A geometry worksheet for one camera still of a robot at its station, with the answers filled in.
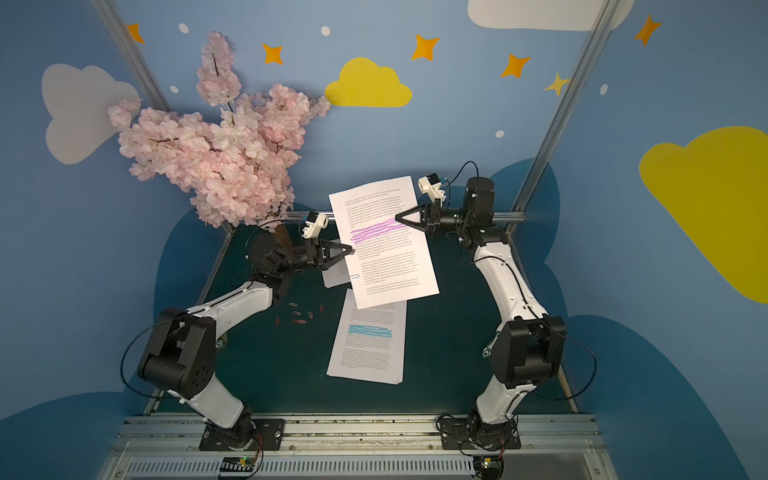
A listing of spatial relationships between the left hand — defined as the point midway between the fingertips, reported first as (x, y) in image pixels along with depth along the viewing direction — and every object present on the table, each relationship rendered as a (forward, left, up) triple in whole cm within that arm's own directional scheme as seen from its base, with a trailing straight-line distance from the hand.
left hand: (352, 248), depth 71 cm
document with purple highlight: (-3, -10, -1) cm, 10 cm away
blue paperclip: (-4, 0, -6) cm, 7 cm away
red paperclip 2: (-3, +20, -34) cm, 39 cm away
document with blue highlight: (-10, -4, -33) cm, 35 cm away
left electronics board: (-42, +28, -35) cm, 61 cm away
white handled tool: (-13, -39, -30) cm, 50 cm away
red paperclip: (-4, +27, -34) cm, 43 cm away
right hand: (+4, -12, +6) cm, 14 cm away
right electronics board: (-41, -35, -36) cm, 65 cm away
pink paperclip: (-1, +21, -33) cm, 39 cm away
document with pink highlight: (+16, +10, -34) cm, 39 cm away
